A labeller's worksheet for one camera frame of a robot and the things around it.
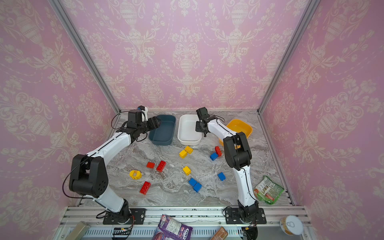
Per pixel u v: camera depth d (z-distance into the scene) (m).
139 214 0.75
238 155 0.59
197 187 0.82
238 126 1.06
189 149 0.97
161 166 0.90
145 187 0.82
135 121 0.70
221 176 0.87
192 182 0.85
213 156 0.95
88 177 0.46
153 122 0.81
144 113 0.73
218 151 0.97
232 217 0.73
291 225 0.67
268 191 0.81
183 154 0.94
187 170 0.88
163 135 1.05
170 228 0.69
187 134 1.01
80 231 0.68
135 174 0.85
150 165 0.92
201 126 0.85
